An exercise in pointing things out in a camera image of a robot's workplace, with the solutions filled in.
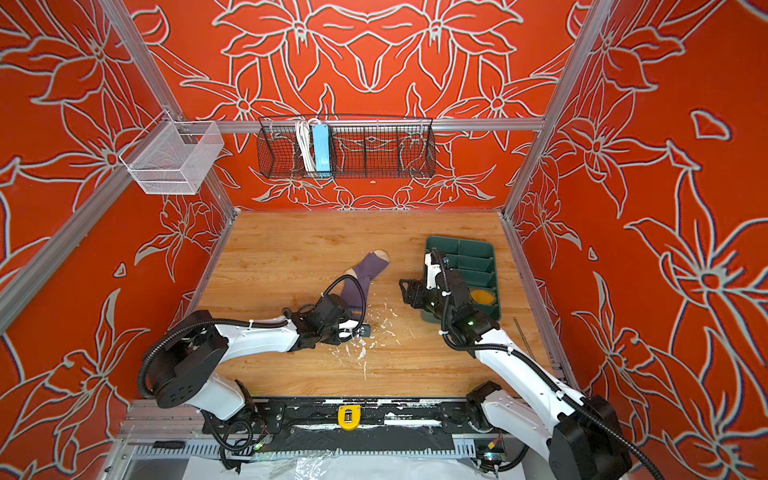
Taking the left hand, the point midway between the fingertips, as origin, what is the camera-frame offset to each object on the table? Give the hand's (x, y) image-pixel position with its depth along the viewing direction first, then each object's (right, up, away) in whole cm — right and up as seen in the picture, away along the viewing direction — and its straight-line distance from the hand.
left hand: (344, 313), depth 90 cm
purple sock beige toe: (+4, +9, -16) cm, 19 cm away
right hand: (+18, +12, -11) cm, 24 cm away
